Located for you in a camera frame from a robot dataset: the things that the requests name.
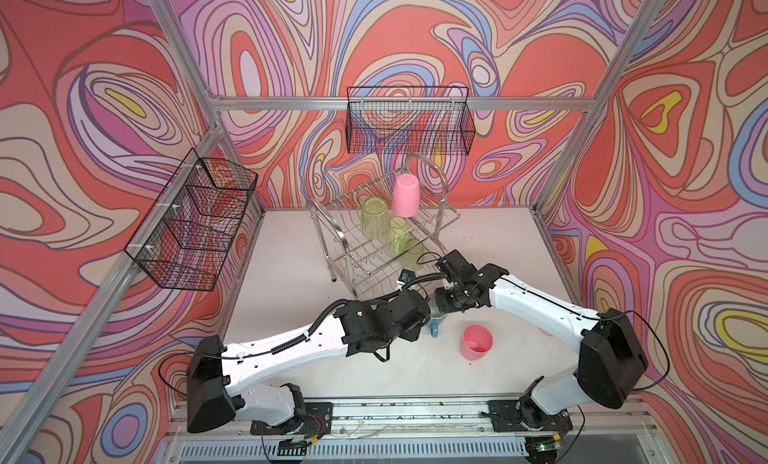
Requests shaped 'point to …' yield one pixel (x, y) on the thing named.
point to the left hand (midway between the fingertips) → (416, 314)
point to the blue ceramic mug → (435, 322)
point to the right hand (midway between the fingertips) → (446, 309)
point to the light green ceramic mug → (398, 236)
